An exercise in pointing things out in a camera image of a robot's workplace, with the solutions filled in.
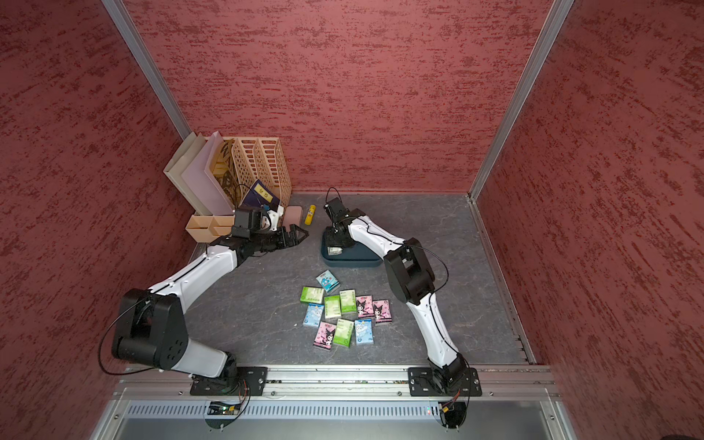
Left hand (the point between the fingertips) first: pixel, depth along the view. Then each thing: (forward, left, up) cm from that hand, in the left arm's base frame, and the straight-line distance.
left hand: (298, 240), depth 87 cm
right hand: (+6, -11, -11) cm, 17 cm away
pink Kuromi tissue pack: (-17, -22, -12) cm, 31 cm away
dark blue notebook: (+23, +19, -3) cm, 31 cm away
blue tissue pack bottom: (-25, -22, -13) cm, 35 cm away
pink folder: (+19, +36, +7) cm, 41 cm away
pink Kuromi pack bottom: (-25, -10, -13) cm, 30 cm away
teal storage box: (+3, -19, -13) cm, 24 cm away
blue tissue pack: (-20, -6, -13) cm, 24 cm away
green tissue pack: (-13, -4, -13) cm, 19 cm away
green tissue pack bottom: (-25, -16, -13) cm, 32 cm away
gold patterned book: (+26, +31, +6) cm, 41 cm away
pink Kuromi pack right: (-18, -28, -13) cm, 36 cm away
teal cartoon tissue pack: (-8, -10, -13) cm, 18 cm away
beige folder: (+18, +40, +15) cm, 47 cm away
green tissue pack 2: (-17, -12, -12) cm, 24 cm away
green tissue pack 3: (-15, -17, -13) cm, 26 cm away
